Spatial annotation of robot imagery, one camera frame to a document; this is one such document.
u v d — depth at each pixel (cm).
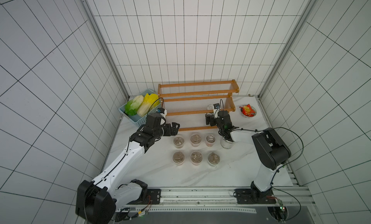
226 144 87
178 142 87
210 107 95
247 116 101
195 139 88
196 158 81
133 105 100
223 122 74
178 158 80
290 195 64
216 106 83
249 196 71
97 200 38
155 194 73
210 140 88
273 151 49
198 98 97
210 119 87
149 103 107
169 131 70
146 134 59
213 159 81
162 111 70
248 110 103
